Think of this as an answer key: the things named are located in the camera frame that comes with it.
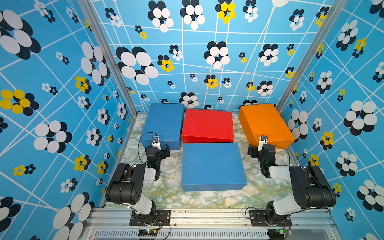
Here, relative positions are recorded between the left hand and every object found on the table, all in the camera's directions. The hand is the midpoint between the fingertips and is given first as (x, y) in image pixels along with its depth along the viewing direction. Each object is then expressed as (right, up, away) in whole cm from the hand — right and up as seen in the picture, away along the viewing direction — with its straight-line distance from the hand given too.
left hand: (160, 143), depth 94 cm
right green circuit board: (+61, -39, -25) cm, 77 cm away
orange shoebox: (+70, +15, +8) cm, 72 cm away
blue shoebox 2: (+31, -11, -15) cm, 36 cm away
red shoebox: (+26, +11, +2) cm, 28 cm away
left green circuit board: (-1, -41, -22) cm, 46 cm away
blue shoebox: (+1, +15, +8) cm, 17 cm away
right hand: (+64, -1, 0) cm, 64 cm away
